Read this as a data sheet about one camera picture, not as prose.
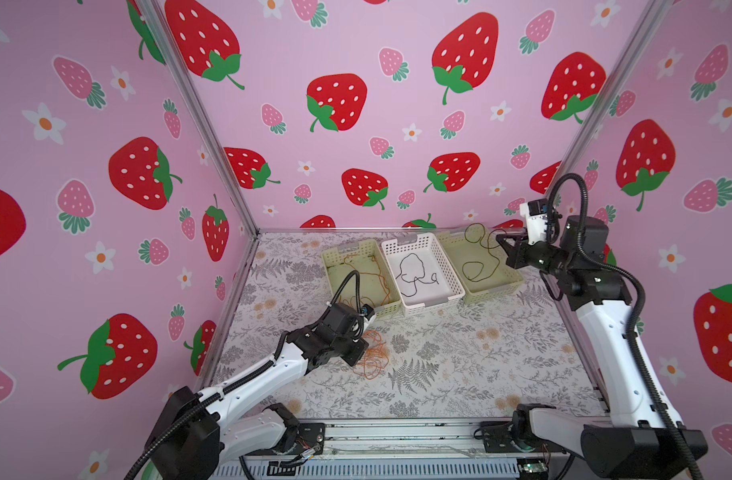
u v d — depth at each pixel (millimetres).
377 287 983
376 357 877
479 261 874
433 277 1055
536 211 584
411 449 730
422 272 1074
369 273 1072
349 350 716
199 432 395
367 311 731
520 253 611
